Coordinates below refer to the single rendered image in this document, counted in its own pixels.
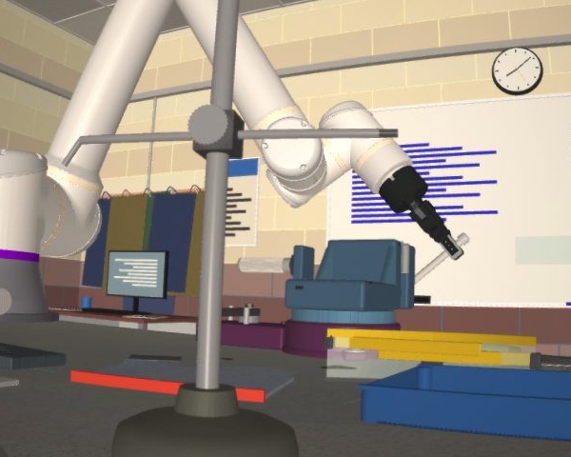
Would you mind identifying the white tommy bar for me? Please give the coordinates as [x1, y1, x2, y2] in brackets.
[414, 231, 471, 281]

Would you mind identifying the blue vise jaw block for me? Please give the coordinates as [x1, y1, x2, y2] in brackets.
[288, 244, 316, 281]

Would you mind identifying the white poster with blue header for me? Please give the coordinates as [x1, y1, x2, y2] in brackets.
[224, 156, 260, 248]

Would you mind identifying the grey swivel clamp lever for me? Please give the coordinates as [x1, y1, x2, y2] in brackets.
[221, 303, 264, 326]

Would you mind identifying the blue hanging apron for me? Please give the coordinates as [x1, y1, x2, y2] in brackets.
[81, 196, 113, 289]
[147, 191, 196, 297]

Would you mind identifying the translucent block with pink disc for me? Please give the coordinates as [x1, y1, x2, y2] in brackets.
[325, 347, 381, 380]

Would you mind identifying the purple vise base plate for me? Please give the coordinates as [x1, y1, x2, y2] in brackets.
[217, 317, 403, 359]

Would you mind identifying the dark clamp block with knob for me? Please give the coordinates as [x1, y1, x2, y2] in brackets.
[187, 105, 245, 160]

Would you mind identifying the grey post stand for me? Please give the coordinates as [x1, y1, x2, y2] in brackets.
[111, 0, 299, 457]

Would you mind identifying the brown desk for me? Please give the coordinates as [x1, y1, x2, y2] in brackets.
[47, 306, 199, 335]

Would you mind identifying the black computer monitor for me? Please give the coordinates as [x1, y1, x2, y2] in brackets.
[105, 249, 170, 316]

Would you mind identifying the grey scriber rod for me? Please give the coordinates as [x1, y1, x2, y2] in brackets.
[61, 128, 400, 168]

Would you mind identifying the dark tool handle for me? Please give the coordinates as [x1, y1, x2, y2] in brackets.
[529, 352, 571, 373]

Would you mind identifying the black rimmed wall clock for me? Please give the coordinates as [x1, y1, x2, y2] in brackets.
[491, 46, 544, 95]

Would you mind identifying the whiteboard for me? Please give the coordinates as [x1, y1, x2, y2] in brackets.
[325, 91, 571, 308]

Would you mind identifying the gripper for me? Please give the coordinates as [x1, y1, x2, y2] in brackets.
[378, 165, 464, 262]

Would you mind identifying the white knurled cylinder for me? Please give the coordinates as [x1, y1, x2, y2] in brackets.
[237, 256, 292, 275]

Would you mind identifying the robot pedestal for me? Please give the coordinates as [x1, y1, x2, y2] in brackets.
[0, 247, 49, 321]

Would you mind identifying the dark grey flat block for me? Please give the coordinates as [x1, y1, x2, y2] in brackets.
[0, 338, 69, 371]

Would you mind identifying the light blue swivel disc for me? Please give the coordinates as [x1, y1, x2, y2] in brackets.
[290, 307, 397, 327]

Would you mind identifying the blue tray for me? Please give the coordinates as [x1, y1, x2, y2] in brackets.
[358, 364, 571, 438]

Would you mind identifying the yellow bar stack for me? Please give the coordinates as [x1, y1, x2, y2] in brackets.
[324, 327, 538, 368]

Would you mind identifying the olive hanging apron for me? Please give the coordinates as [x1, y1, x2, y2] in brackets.
[184, 189, 207, 297]
[101, 191, 149, 295]

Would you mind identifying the grey plate with red edge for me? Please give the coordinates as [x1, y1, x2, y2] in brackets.
[69, 357, 297, 405]

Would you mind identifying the blue bench vise body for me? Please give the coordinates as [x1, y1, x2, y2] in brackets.
[284, 239, 416, 314]

